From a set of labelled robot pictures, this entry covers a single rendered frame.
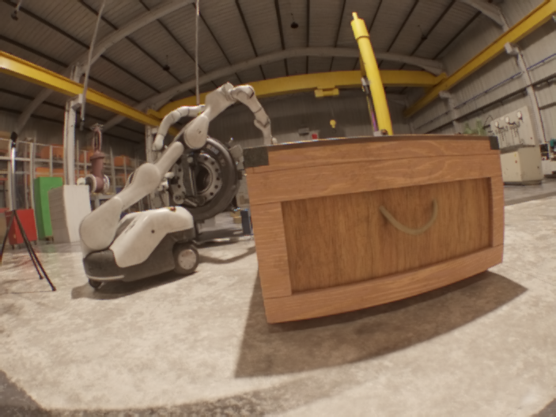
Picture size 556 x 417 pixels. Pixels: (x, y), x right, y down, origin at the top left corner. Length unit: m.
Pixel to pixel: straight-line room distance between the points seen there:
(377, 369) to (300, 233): 0.35
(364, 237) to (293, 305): 0.24
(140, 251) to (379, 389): 1.05
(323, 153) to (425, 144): 0.28
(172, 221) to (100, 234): 0.38
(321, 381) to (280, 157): 0.48
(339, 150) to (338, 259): 0.26
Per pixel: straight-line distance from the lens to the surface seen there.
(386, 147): 0.62
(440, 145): 0.71
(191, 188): 2.12
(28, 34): 11.58
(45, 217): 8.86
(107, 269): 1.19
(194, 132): 1.57
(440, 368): 0.54
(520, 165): 6.06
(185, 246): 1.29
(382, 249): 0.64
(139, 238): 1.17
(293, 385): 0.50
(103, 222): 1.29
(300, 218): 0.56
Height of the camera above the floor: 0.36
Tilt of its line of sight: 3 degrees down
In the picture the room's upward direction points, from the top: 7 degrees counter-clockwise
